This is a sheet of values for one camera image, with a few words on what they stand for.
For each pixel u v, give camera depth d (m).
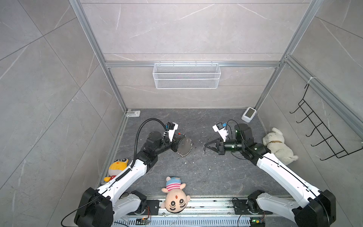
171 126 0.65
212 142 0.68
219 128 0.65
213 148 0.67
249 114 1.11
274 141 0.90
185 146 0.84
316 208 0.37
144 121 0.56
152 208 0.73
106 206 0.38
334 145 0.62
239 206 0.73
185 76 1.01
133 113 1.14
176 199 0.69
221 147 0.62
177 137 0.70
